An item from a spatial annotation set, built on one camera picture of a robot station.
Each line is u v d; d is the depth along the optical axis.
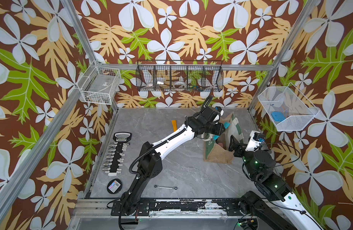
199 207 0.75
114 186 0.80
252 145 0.58
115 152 0.93
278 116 0.80
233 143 0.61
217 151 0.78
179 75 0.96
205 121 0.63
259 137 0.55
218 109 0.72
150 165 0.50
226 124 0.82
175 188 0.80
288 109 0.82
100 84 0.85
